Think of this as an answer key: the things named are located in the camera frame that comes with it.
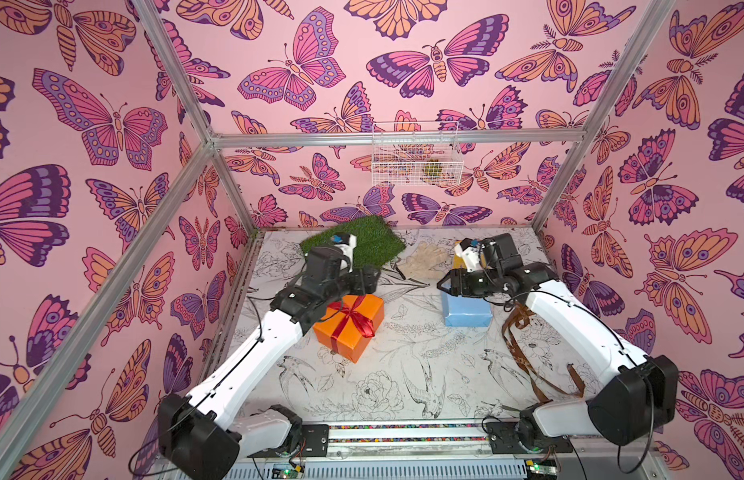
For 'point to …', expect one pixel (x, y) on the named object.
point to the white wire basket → (416, 154)
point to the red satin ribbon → (362, 322)
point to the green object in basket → (432, 170)
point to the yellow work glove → (458, 261)
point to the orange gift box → (349, 324)
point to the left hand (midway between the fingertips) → (372, 269)
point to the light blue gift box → (463, 311)
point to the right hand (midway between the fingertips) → (447, 282)
